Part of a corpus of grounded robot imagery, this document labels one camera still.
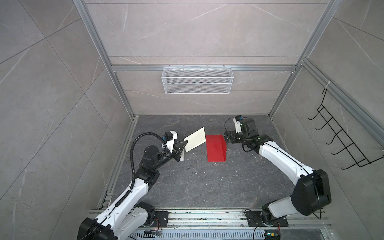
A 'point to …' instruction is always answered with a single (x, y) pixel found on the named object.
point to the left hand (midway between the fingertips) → (186, 138)
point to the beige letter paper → (195, 139)
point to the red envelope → (216, 148)
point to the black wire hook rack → (360, 159)
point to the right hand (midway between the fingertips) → (231, 132)
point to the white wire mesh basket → (197, 80)
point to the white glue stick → (182, 156)
